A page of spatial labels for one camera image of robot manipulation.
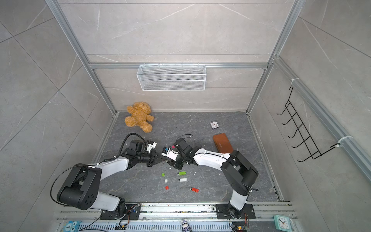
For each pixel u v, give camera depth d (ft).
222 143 3.27
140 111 3.57
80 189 1.43
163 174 2.82
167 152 2.49
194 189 2.66
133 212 2.39
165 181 2.75
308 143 2.11
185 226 2.21
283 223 2.25
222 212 2.41
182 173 2.83
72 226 2.25
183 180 2.75
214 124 3.59
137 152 2.40
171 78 3.30
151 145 2.78
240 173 1.52
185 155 2.24
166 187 2.69
